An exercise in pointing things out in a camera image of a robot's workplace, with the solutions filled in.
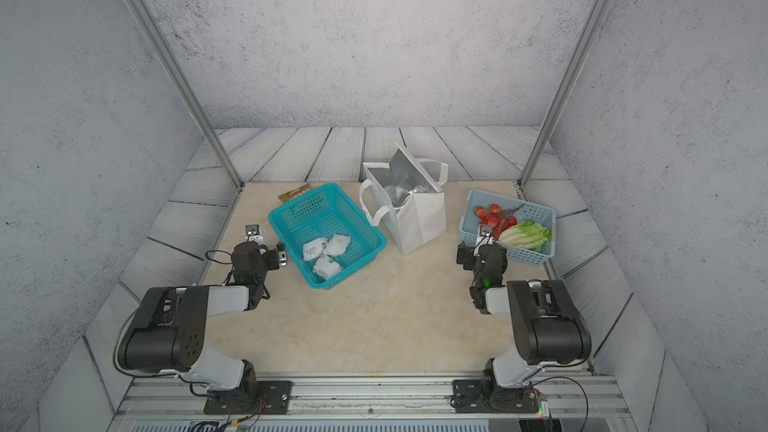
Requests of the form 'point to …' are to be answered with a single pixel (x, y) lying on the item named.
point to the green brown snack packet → (291, 193)
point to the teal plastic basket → (327, 211)
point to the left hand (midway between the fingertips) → (269, 243)
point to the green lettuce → (529, 234)
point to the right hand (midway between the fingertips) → (482, 241)
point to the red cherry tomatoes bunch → (497, 218)
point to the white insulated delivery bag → (409, 190)
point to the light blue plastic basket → (469, 224)
